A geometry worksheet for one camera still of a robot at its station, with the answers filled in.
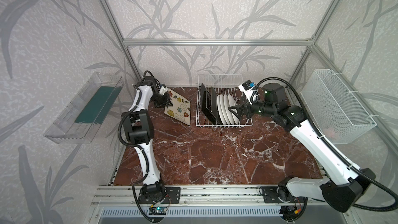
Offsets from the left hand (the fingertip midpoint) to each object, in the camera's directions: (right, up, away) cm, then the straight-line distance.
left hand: (172, 99), depth 96 cm
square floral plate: (+5, -6, +6) cm, 10 cm away
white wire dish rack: (+36, +12, +25) cm, 45 cm away
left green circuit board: (-1, -52, -25) cm, 58 cm away
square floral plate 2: (+22, -3, -9) cm, 24 cm away
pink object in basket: (+81, -16, -24) cm, 86 cm away
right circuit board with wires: (+62, -54, -24) cm, 86 cm away
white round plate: (+30, -7, -9) cm, 32 cm away
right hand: (+36, 0, -26) cm, 44 cm away
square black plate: (+26, -4, -10) cm, 28 cm away
